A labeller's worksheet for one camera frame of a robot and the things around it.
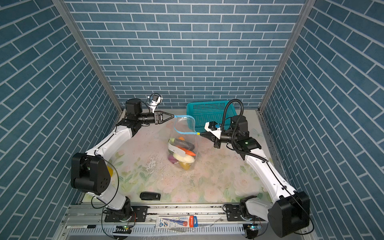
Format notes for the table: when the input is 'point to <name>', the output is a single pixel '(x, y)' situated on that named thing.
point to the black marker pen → (80, 226)
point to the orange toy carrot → (187, 152)
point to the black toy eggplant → (181, 143)
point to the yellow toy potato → (185, 166)
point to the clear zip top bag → (184, 129)
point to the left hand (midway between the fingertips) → (172, 117)
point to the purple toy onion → (171, 158)
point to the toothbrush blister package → (176, 221)
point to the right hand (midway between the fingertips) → (201, 131)
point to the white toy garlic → (187, 158)
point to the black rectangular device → (150, 196)
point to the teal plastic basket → (206, 111)
